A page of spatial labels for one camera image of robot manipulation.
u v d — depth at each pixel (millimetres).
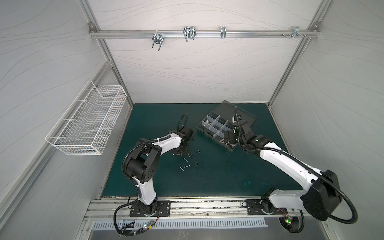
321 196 400
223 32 783
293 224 715
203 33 785
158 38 796
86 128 677
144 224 686
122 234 670
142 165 479
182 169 862
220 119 1084
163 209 737
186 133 766
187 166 879
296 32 764
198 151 931
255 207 733
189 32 765
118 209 647
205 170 868
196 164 880
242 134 615
